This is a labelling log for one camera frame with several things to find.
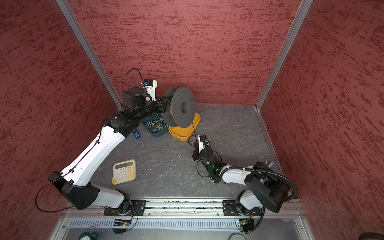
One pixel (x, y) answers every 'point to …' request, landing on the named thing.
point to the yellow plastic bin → (183, 134)
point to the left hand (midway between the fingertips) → (169, 101)
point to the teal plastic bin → (158, 132)
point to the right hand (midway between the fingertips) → (193, 146)
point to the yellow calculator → (124, 171)
